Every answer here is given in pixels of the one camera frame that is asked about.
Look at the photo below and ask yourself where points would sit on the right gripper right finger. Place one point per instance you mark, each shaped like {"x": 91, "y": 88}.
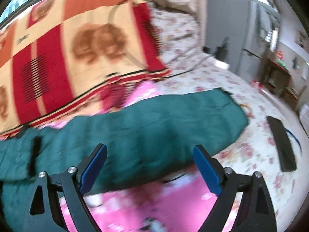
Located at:
{"x": 255, "y": 213}

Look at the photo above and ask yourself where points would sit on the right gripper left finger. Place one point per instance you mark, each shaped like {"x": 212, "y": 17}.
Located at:
{"x": 43, "y": 211}

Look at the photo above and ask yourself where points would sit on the dark green puffer jacket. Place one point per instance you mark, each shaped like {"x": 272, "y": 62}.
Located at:
{"x": 55, "y": 150}

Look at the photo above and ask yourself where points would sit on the black remote control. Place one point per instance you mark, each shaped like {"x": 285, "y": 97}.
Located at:
{"x": 283, "y": 145}

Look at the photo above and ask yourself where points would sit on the pink penguin bedsheet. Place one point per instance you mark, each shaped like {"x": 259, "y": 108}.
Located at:
{"x": 179, "y": 200}

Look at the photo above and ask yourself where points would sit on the floral white bedsheet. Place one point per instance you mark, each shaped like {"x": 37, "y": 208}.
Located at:
{"x": 220, "y": 101}

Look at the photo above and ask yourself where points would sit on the wooden side table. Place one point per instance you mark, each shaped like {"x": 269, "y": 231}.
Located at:
{"x": 275, "y": 78}

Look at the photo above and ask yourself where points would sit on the black power adapter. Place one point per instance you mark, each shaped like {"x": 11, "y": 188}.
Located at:
{"x": 222, "y": 50}

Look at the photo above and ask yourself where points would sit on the red rose patterned blanket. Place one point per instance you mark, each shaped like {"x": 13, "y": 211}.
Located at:
{"x": 62, "y": 53}

